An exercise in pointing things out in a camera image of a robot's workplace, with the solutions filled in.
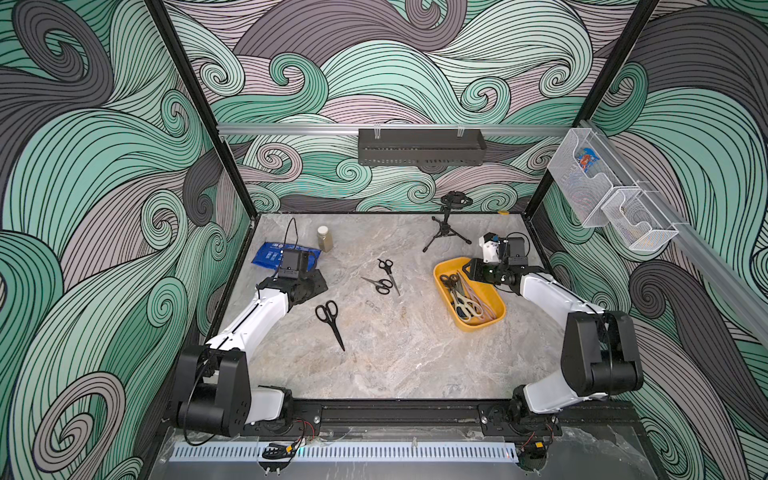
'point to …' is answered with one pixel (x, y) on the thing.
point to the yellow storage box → (449, 265)
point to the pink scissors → (487, 309)
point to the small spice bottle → (325, 238)
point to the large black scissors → (328, 314)
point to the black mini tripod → (450, 200)
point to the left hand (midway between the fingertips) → (319, 280)
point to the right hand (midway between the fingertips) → (471, 269)
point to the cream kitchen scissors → (465, 306)
